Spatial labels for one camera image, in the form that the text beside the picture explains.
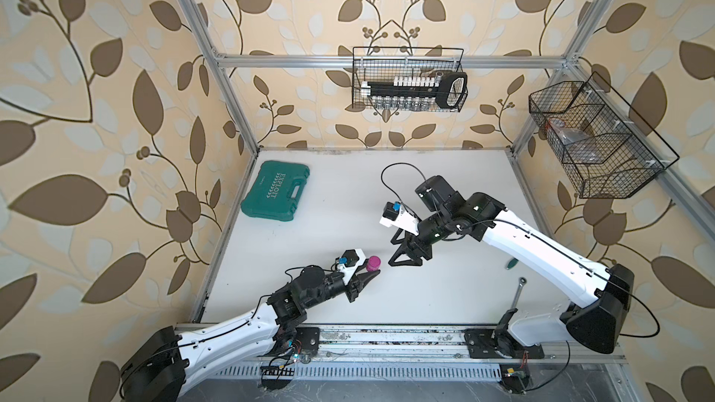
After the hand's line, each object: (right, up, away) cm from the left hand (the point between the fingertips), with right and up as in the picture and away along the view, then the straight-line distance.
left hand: (371, 263), depth 73 cm
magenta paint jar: (+1, 0, -2) cm, 2 cm away
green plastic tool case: (-35, +18, +29) cm, 49 cm away
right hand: (+5, +5, -4) cm, 8 cm away
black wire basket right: (+63, +31, 0) cm, 70 cm away
